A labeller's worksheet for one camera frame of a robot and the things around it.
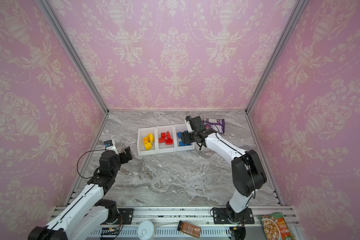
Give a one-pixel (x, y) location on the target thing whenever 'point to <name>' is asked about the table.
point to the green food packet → (275, 227)
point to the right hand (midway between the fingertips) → (188, 135)
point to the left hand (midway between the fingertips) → (123, 149)
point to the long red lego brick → (169, 140)
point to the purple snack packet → (218, 125)
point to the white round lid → (145, 230)
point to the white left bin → (143, 132)
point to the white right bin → (178, 144)
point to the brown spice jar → (189, 229)
